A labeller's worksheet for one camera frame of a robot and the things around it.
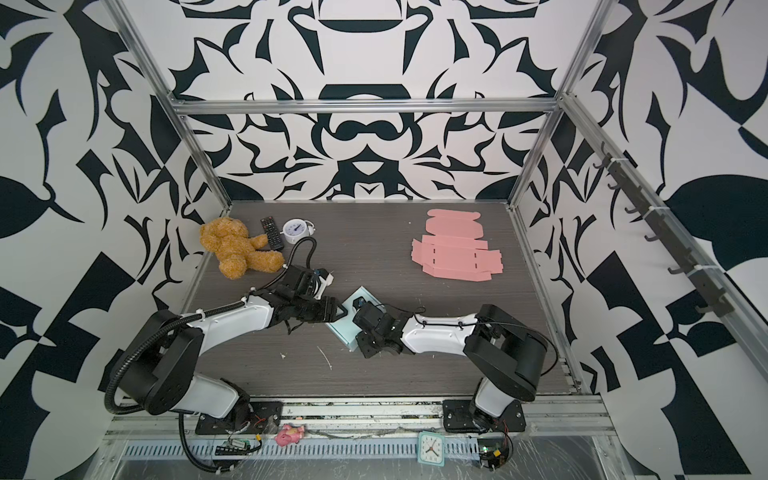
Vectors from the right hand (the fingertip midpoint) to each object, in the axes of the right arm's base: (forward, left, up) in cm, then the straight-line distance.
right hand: (363, 339), depth 86 cm
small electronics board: (-26, -31, -2) cm, 41 cm away
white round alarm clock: (+39, +25, +3) cm, 46 cm away
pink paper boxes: (+32, -30, -2) cm, 44 cm away
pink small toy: (-23, +16, +2) cm, 28 cm away
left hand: (+7, +6, +4) cm, 10 cm away
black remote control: (+36, +33, +2) cm, 49 cm away
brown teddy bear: (+25, +40, +9) cm, 48 cm away
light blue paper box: (+2, +5, +3) cm, 6 cm away
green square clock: (-26, -16, +1) cm, 30 cm away
